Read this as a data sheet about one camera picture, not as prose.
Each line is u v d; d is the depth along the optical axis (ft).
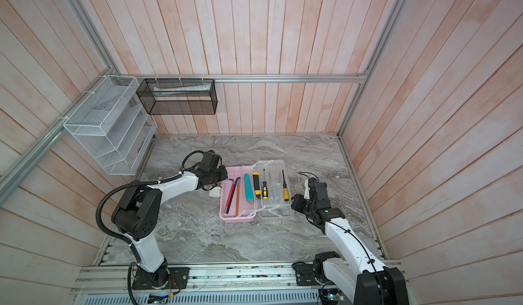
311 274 2.40
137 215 1.60
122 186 1.56
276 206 2.62
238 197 3.12
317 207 2.12
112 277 2.50
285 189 2.76
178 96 3.39
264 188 2.75
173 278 2.38
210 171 2.50
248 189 2.89
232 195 3.12
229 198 3.06
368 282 1.31
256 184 2.94
